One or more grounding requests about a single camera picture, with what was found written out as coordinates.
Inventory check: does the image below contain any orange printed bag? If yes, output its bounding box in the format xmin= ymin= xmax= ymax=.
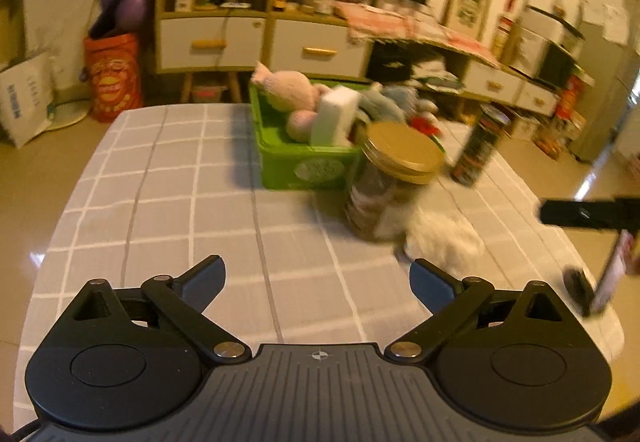
xmin=83 ymin=33 xmax=145 ymax=123

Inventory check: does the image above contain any white drawer with wooden handle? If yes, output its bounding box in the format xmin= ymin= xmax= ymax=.
xmin=465 ymin=60 xmax=523 ymax=106
xmin=160 ymin=16 xmax=266 ymax=70
xmin=517 ymin=83 xmax=558 ymax=117
xmin=270 ymin=19 xmax=371 ymax=76

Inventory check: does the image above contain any rag doll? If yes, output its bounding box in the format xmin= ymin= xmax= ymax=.
xmin=357 ymin=85 xmax=441 ymax=124

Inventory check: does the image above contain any white appliance box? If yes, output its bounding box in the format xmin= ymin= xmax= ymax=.
xmin=515 ymin=5 xmax=586 ymax=73

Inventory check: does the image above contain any white paper bag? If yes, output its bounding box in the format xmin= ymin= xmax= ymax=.
xmin=0 ymin=52 xmax=56 ymax=148

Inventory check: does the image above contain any white sponge block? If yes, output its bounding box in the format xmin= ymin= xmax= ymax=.
xmin=310 ymin=85 xmax=362 ymax=148

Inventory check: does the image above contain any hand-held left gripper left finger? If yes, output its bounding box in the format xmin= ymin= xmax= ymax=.
xmin=54 ymin=254 xmax=250 ymax=364

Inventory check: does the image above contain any pink table runner cloth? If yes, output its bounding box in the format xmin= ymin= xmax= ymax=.
xmin=335 ymin=1 xmax=501 ymax=68

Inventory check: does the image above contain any pink plush toy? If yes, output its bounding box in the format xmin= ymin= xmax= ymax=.
xmin=251 ymin=62 xmax=328 ymax=113

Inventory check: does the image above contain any cream round plush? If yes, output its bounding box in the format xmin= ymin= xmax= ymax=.
xmin=286 ymin=109 xmax=319 ymax=143

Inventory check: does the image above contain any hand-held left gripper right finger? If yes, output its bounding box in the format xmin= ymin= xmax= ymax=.
xmin=385 ymin=258 xmax=587 ymax=364

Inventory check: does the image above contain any framed cartoon picture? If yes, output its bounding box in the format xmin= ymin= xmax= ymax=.
xmin=442 ymin=0 xmax=493 ymax=40

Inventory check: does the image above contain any red soft toy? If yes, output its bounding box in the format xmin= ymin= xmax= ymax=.
xmin=409 ymin=116 xmax=443 ymax=138

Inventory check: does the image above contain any grey refrigerator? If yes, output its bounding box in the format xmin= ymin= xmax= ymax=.
xmin=572 ymin=0 xmax=640 ymax=163

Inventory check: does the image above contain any white cloth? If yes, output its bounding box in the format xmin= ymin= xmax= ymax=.
xmin=404 ymin=211 xmax=487 ymax=273

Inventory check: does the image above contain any glass jar with gold lid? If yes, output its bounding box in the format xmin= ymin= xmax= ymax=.
xmin=344 ymin=121 xmax=446 ymax=240

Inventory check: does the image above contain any purple ball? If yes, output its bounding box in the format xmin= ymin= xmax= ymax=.
xmin=116 ymin=0 xmax=151 ymax=30

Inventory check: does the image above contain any tall black printed can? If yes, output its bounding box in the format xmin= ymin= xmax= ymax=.
xmin=450 ymin=103 xmax=512 ymax=186

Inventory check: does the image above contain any green plastic bin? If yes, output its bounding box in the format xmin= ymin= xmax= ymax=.
xmin=248 ymin=78 xmax=381 ymax=192

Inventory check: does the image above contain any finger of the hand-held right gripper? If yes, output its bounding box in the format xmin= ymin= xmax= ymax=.
xmin=539 ymin=196 xmax=640 ymax=229

